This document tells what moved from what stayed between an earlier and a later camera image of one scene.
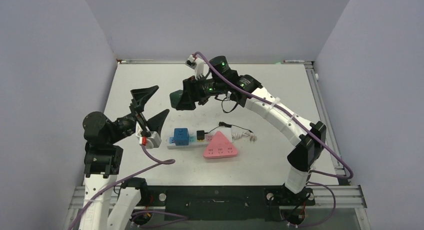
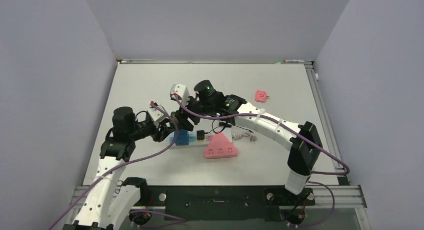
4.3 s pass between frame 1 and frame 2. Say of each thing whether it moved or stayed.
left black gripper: moved
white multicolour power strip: stayed
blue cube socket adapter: stayed
